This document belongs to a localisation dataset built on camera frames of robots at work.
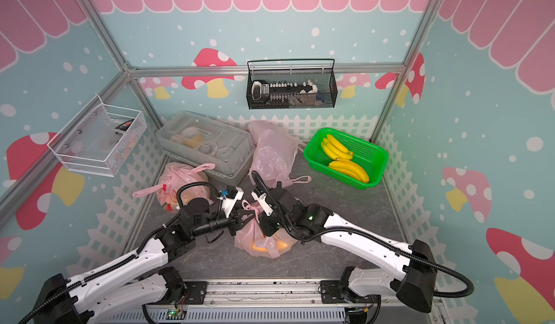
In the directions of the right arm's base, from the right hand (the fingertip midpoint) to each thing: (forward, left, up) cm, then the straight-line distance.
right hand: (258, 218), depth 72 cm
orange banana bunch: (-7, -7, -8) cm, 13 cm away
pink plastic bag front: (+19, +35, -2) cm, 40 cm away
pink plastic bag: (-6, +3, -5) cm, 8 cm away
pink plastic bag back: (+29, -4, -2) cm, 30 cm away
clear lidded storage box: (+36, +25, 0) cm, 43 cm away
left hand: (+1, +1, 0) cm, 1 cm away
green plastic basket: (+37, -45, -17) cm, 61 cm away
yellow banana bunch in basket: (+41, -34, -12) cm, 55 cm away
